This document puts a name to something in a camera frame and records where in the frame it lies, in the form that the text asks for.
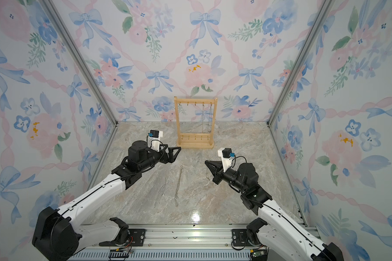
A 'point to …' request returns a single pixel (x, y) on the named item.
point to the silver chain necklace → (182, 167)
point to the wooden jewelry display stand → (206, 141)
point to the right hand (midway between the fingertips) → (207, 162)
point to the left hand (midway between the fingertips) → (175, 146)
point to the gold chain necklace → (206, 175)
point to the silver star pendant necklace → (163, 194)
